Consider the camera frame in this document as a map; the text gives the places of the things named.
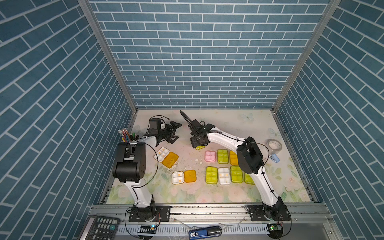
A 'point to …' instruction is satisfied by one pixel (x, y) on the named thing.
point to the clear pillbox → (224, 176)
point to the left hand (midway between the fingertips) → (183, 129)
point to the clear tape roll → (274, 146)
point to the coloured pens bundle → (126, 137)
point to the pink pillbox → (210, 156)
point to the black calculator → (100, 227)
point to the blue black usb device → (205, 232)
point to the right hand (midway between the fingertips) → (198, 142)
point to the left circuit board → (147, 230)
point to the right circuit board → (275, 230)
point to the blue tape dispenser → (274, 158)
